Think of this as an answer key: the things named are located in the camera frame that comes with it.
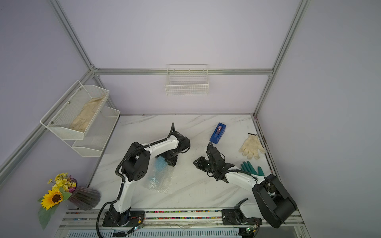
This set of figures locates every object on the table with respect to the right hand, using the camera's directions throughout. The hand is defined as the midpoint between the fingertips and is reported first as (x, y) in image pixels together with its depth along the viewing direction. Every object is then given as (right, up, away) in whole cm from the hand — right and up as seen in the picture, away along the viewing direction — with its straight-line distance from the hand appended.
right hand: (195, 164), depth 87 cm
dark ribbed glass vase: (-54, -13, -16) cm, 58 cm away
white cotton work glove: (+39, +9, +14) cm, 43 cm away
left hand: (-20, +1, +2) cm, 20 cm away
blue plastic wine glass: (-20, 0, -3) cm, 20 cm away
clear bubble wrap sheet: (-20, -6, -3) cm, 21 cm away
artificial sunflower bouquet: (-55, -2, -27) cm, 61 cm away
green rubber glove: (+32, -2, +4) cm, 32 cm away
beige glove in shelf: (-59, +29, -7) cm, 67 cm away
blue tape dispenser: (+16, +18, +15) cm, 28 cm away
